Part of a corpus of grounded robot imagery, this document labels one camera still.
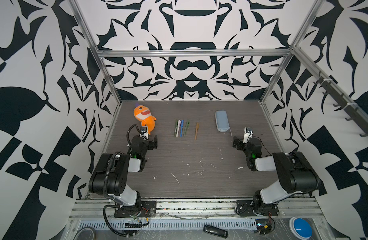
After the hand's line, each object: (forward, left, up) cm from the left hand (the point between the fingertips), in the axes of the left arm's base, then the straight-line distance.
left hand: (147, 132), depth 93 cm
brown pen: (+9, -32, -7) cm, 34 cm away
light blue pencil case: (+9, -49, -6) cm, 51 cm away
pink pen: (+10, -20, -7) cm, 23 cm away
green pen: (+13, -26, -8) cm, 30 cm away
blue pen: (+10, -22, -7) cm, 25 cm away
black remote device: (-49, -36, -9) cm, 62 cm away
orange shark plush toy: (+15, +5, 0) cm, 15 cm away
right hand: (-3, -60, -2) cm, 60 cm away
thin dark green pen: (+8, -17, -7) cm, 21 cm away
